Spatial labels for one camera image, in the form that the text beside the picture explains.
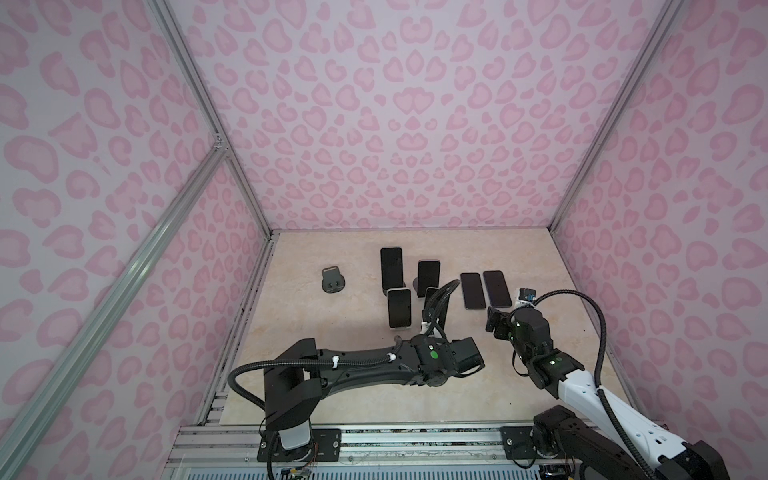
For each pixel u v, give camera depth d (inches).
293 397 15.8
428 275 37.9
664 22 27.8
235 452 28.9
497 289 40.5
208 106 33.1
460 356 22.8
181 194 30.0
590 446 21.5
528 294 28.3
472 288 40.8
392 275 39.1
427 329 24.1
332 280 39.7
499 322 30.2
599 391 20.1
